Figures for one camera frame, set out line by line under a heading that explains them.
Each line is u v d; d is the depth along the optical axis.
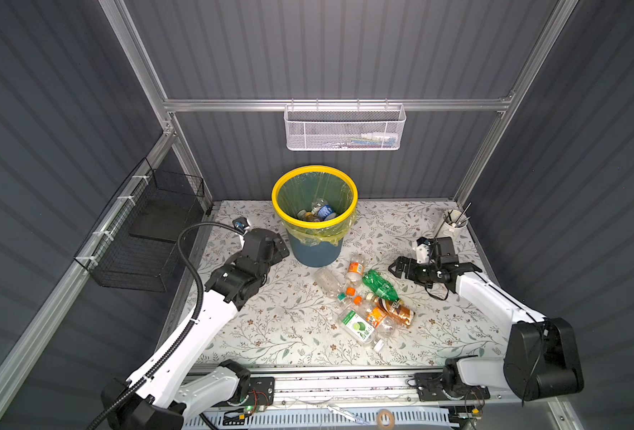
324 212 0.93
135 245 0.72
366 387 0.76
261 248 0.53
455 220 1.02
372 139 0.92
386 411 0.71
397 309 0.83
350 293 0.91
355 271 0.94
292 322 0.87
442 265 0.67
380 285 0.92
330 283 0.94
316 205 0.97
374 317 0.82
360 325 0.82
